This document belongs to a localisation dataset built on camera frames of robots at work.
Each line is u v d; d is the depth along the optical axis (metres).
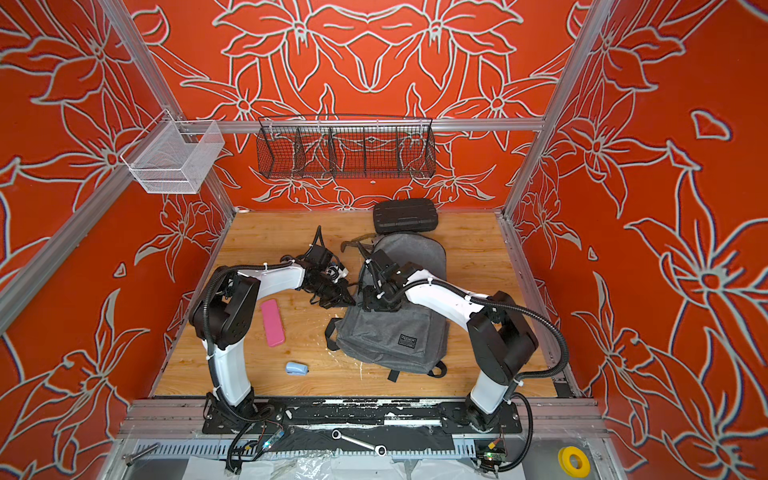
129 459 0.67
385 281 0.67
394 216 1.13
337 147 1.00
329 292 0.84
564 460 0.67
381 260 0.69
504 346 0.45
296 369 0.79
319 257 0.81
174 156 0.92
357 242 1.10
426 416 0.74
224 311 0.51
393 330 0.84
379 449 0.69
